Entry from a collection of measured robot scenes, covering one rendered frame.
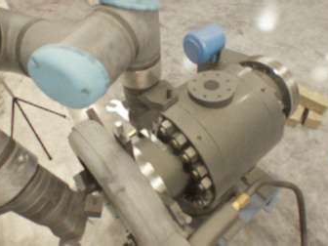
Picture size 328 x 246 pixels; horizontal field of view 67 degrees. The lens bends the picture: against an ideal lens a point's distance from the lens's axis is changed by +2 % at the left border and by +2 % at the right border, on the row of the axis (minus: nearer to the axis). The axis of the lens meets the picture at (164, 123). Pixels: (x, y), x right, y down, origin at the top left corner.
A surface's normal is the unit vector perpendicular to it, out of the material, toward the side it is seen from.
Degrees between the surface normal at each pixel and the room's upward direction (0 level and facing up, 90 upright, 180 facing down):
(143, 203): 37
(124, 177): 21
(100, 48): 49
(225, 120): 29
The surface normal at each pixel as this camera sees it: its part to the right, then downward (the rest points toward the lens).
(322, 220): -0.07, -0.66
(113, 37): 0.64, -0.15
